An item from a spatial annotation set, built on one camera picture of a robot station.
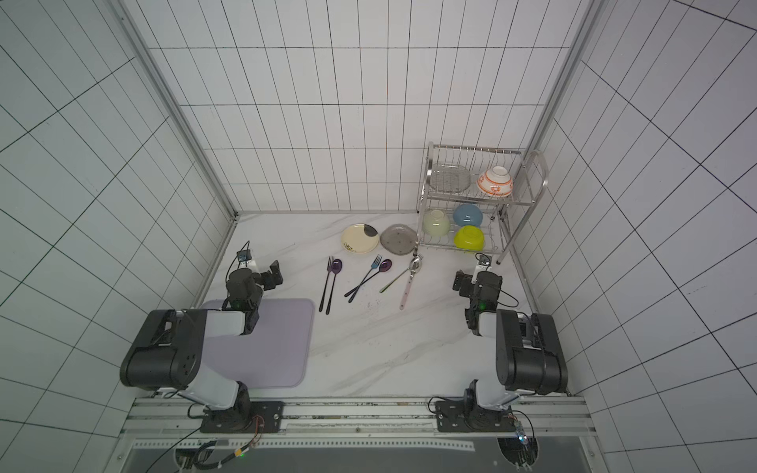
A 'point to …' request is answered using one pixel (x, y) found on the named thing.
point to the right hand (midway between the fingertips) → (466, 268)
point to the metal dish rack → (475, 197)
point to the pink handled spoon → (415, 265)
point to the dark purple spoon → (385, 266)
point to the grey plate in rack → (449, 178)
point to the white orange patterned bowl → (497, 181)
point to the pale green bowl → (436, 224)
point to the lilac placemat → (278, 354)
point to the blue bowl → (468, 215)
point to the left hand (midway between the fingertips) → (263, 268)
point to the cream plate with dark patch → (360, 237)
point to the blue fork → (374, 265)
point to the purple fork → (330, 264)
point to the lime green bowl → (469, 238)
